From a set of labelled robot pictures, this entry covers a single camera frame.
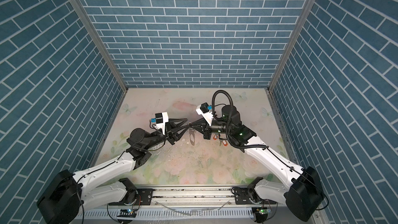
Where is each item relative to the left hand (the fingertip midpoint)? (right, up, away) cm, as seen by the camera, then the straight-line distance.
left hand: (187, 125), depth 65 cm
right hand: (+1, 0, +2) cm, 2 cm away
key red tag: (+19, -15, +28) cm, 37 cm away
